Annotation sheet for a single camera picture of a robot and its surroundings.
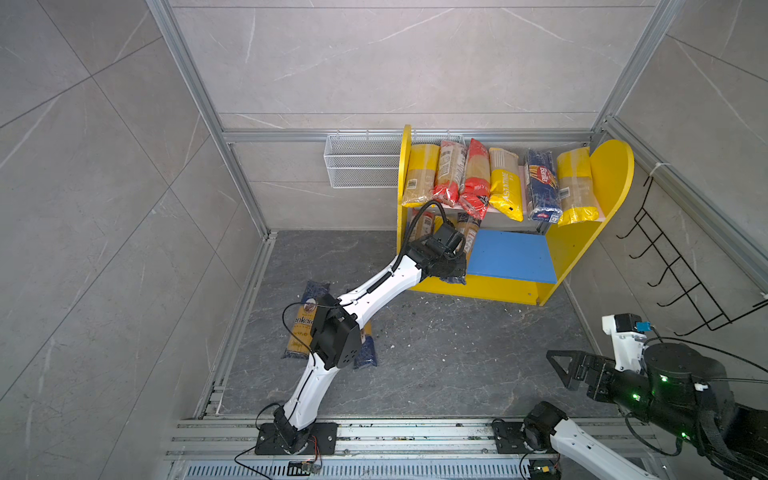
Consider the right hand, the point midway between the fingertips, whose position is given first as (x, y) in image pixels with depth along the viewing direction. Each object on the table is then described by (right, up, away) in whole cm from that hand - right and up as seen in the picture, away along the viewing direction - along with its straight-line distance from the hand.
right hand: (562, 354), depth 56 cm
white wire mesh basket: (-43, +51, +45) cm, 81 cm away
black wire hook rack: (+34, +7, +5) cm, 35 cm away
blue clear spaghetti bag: (-9, +28, +34) cm, 45 cm away
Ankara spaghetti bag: (-40, -10, +28) cm, 50 cm away
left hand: (-11, +17, +28) cm, 35 cm away
